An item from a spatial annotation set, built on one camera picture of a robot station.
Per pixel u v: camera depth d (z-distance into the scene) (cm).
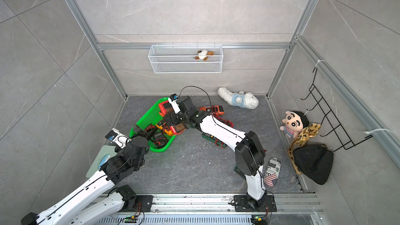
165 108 79
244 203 73
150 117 101
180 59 101
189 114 64
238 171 82
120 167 52
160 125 98
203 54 87
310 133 74
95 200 48
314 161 67
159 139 91
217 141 92
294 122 81
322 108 71
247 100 106
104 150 82
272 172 80
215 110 107
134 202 67
